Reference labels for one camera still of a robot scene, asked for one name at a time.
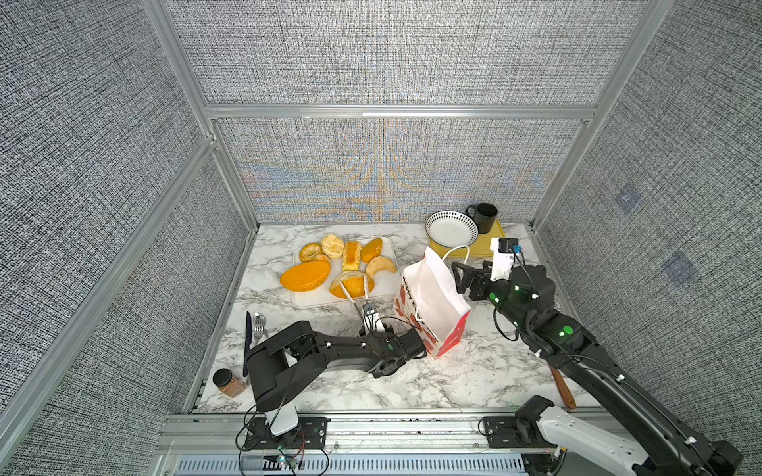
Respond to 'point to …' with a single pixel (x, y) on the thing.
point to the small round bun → (313, 252)
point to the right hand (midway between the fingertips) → (470, 257)
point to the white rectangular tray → (386, 283)
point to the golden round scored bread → (352, 285)
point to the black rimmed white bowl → (451, 228)
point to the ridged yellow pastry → (351, 256)
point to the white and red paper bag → (430, 298)
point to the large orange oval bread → (306, 276)
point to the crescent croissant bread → (379, 263)
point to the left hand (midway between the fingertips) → (381, 327)
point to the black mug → (484, 215)
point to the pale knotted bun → (332, 246)
